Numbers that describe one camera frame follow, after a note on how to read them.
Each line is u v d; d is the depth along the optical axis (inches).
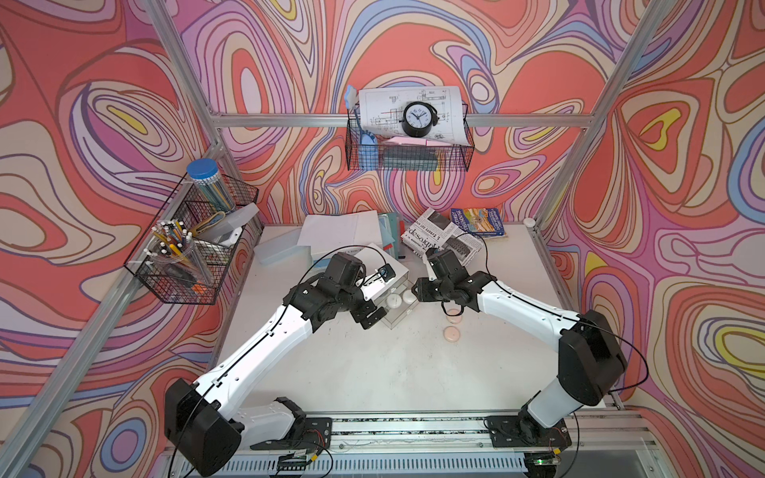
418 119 31.5
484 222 45.2
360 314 26.3
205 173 27.2
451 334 35.0
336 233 43.7
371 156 31.6
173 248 22.5
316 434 28.3
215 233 28.9
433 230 42.5
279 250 43.5
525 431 25.6
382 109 33.1
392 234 44.0
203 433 14.3
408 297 35.3
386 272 25.5
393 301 35.6
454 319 36.6
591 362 17.4
